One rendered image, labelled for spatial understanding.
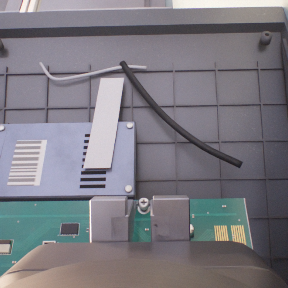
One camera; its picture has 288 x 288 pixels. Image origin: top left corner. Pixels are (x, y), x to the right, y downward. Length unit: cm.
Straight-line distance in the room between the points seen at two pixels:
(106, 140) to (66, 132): 3
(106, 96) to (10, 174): 7
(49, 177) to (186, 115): 9
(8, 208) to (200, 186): 11
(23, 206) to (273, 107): 16
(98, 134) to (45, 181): 4
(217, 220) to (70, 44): 15
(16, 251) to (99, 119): 9
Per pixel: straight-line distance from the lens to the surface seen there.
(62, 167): 21
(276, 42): 27
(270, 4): 31
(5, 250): 19
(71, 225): 19
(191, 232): 18
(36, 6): 141
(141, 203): 18
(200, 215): 19
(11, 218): 20
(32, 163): 22
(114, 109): 23
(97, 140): 22
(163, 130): 24
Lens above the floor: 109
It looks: 1 degrees up
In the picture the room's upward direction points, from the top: 91 degrees counter-clockwise
